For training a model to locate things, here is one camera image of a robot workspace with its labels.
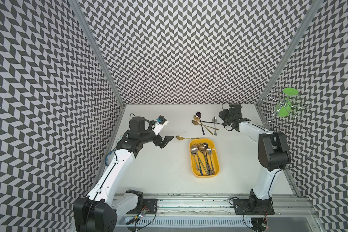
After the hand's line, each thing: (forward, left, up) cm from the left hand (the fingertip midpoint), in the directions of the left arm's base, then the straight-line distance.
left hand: (166, 131), depth 76 cm
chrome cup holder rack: (+11, -62, +8) cm, 64 cm away
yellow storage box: (+2, -28, -18) cm, 33 cm away
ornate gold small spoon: (+9, -8, -21) cm, 24 cm away
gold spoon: (+27, -20, -23) cm, 41 cm away
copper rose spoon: (+1, -22, -21) cm, 31 cm away
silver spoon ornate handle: (-8, -17, -23) cm, 30 cm away
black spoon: (+2, -25, -21) cm, 33 cm away
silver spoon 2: (-2, -26, -21) cm, 33 cm away
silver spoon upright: (+24, -34, -22) cm, 47 cm away
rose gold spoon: (+23, -20, -23) cm, 38 cm away
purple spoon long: (+30, -22, -21) cm, 43 cm away
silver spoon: (-1, -16, -20) cm, 25 cm away
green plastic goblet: (+8, -63, +8) cm, 64 cm away
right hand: (+22, -36, -12) cm, 44 cm away
